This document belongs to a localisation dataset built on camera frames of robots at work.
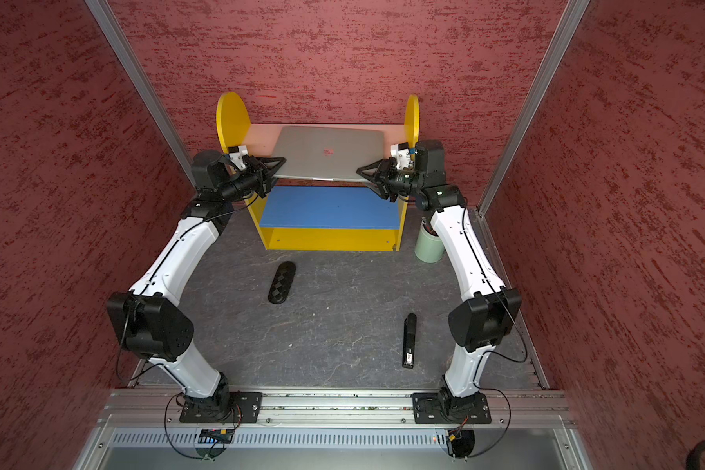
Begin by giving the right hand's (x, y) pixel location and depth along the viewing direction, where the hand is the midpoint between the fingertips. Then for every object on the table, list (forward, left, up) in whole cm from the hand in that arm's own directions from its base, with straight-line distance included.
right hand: (357, 179), depth 72 cm
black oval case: (-8, +26, -36) cm, 46 cm away
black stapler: (-28, -14, -39) cm, 50 cm away
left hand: (+5, +19, +1) cm, 19 cm away
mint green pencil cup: (+2, -24, -33) cm, 41 cm away
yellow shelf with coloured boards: (+8, +13, -21) cm, 26 cm away
